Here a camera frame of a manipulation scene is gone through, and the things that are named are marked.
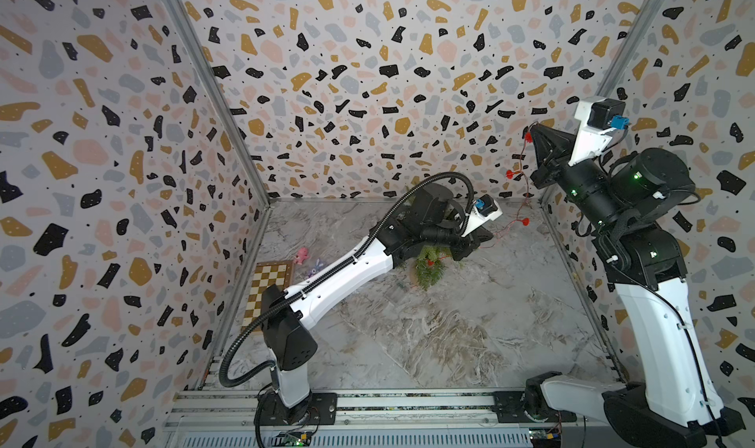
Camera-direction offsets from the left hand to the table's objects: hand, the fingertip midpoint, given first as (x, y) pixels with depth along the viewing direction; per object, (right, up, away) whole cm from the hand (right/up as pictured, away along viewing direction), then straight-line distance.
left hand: (495, 234), depth 65 cm
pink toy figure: (-54, -8, +36) cm, 65 cm away
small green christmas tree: (-13, -13, +18) cm, 26 cm away
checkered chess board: (-64, -14, +31) cm, 73 cm away
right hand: (+2, +18, -16) cm, 24 cm away
